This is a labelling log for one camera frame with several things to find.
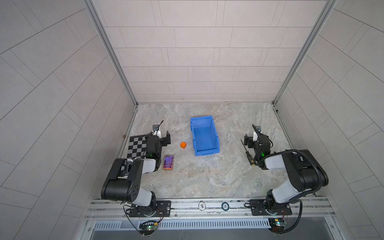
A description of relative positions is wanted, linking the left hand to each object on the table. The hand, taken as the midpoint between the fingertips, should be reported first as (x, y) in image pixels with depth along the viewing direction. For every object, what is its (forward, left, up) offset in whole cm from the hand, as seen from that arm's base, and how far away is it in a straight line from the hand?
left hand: (162, 129), depth 92 cm
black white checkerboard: (-9, +14, -4) cm, 17 cm away
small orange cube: (-8, -13, -6) cm, 16 cm away
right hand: (0, -58, -3) cm, 58 cm away
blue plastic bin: (+1, -27, -8) cm, 28 cm away
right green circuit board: (-47, -59, -7) cm, 76 cm away
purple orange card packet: (-18, -6, -6) cm, 20 cm away
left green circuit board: (-48, -1, -6) cm, 48 cm away
